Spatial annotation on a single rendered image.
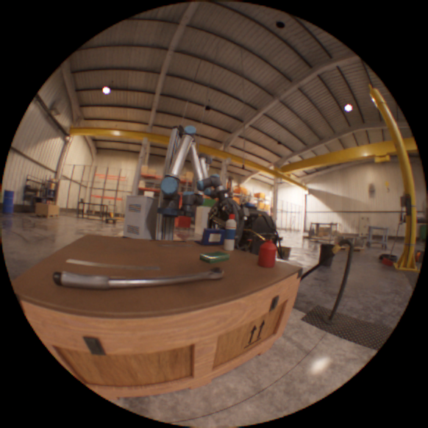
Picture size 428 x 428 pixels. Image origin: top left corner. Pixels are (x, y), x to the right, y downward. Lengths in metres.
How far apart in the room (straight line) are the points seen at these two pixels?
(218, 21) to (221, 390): 8.58
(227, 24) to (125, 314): 8.09
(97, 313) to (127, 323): 0.06
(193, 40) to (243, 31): 2.17
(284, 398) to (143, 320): 0.63
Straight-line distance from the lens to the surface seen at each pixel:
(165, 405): 0.68
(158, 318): 0.31
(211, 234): 0.98
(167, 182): 1.24
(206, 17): 7.98
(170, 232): 1.83
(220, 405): 0.68
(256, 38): 8.21
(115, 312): 0.30
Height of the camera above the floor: 0.65
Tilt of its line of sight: 2 degrees up
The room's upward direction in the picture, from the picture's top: 5 degrees clockwise
